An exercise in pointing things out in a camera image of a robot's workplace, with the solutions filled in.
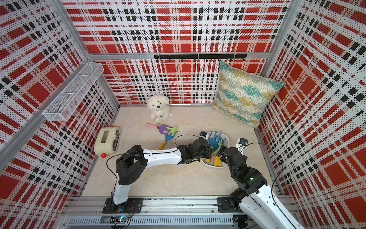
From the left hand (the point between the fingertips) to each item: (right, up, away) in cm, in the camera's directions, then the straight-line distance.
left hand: (213, 149), depth 85 cm
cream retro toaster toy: (-67, +5, +3) cm, 67 cm away
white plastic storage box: (+10, +1, +11) cm, 15 cm away
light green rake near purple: (-27, +11, +16) cm, 33 cm away
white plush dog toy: (-37, +29, +13) cm, 49 cm away
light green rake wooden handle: (-2, -1, -7) cm, 7 cm away
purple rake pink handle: (-36, +12, +19) cm, 42 cm away
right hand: (+7, +3, -10) cm, 13 cm away
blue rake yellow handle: (-30, +5, +14) cm, 34 cm away
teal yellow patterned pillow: (+20, +34, +5) cm, 40 cm away
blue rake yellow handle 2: (+3, -7, +2) cm, 8 cm away
